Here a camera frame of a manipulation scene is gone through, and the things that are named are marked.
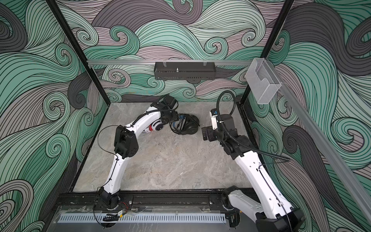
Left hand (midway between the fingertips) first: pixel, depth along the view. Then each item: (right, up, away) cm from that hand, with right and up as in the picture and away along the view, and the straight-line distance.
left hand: (175, 119), depth 96 cm
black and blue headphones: (+8, -4, +2) cm, 9 cm away
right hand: (+20, -3, -23) cm, 31 cm away
